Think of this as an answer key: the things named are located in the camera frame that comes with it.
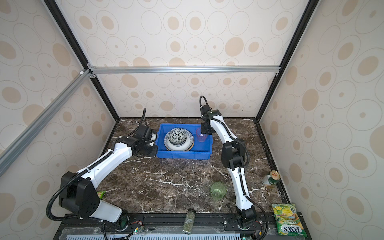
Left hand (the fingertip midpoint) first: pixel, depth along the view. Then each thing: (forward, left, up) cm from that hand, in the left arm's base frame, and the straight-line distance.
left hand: (159, 149), depth 84 cm
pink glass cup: (+18, -25, -13) cm, 34 cm away
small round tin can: (-14, -63, -5) cm, 65 cm away
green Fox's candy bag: (-33, -66, -11) cm, 75 cm away
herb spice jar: (-34, -18, -10) cm, 39 cm away
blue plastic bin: (+9, -23, -16) cm, 30 cm away
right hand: (+19, -29, -8) cm, 35 cm away
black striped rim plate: (+9, -14, -11) cm, 20 cm away
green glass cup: (-18, -34, -14) cm, 41 cm away
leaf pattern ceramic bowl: (+15, -8, -8) cm, 19 cm away
